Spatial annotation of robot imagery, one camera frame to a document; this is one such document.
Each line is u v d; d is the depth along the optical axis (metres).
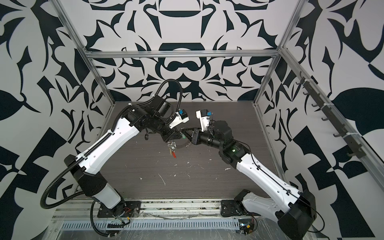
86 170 0.41
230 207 0.75
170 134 0.60
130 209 0.73
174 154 0.76
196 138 0.59
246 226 0.71
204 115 0.61
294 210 0.38
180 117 0.61
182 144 0.77
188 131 0.64
